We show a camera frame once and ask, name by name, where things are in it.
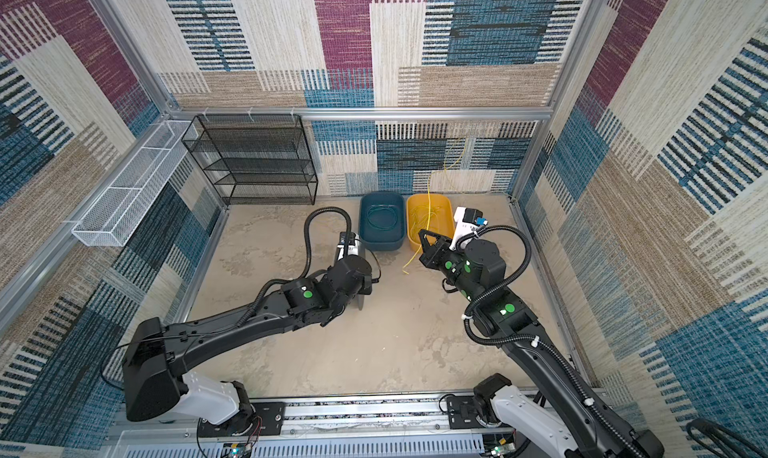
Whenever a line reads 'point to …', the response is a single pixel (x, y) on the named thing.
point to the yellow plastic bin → (441, 219)
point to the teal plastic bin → (373, 239)
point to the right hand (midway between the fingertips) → (418, 237)
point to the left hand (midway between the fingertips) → (368, 262)
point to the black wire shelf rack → (255, 159)
